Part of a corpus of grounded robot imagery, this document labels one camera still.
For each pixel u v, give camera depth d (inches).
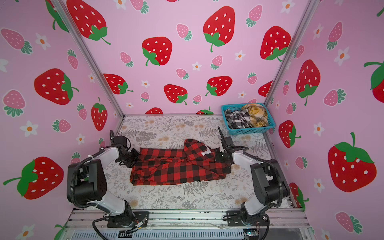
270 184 17.8
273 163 19.0
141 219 28.7
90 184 18.2
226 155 27.1
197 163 36.6
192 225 28.8
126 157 31.0
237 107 46.1
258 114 42.3
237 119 41.5
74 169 16.8
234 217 29.0
